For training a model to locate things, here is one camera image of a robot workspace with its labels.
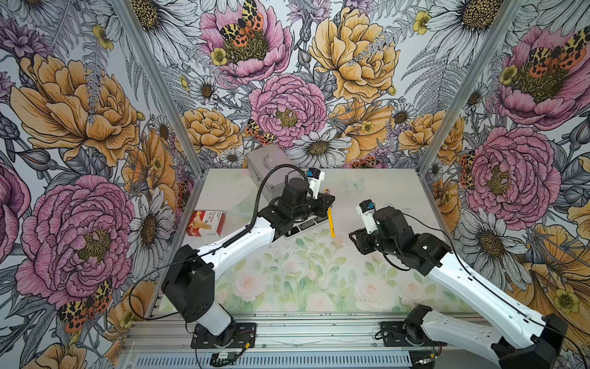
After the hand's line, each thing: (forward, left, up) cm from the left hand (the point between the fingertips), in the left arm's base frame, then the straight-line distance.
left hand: (333, 204), depth 79 cm
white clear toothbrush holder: (+3, +9, -16) cm, 18 cm away
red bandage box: (+6, +50, -20) cm, 54 cm away
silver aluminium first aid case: (+32, +29, -9) cm, 44 cm away
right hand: (-11, -7, -4) cm, 14 cm away
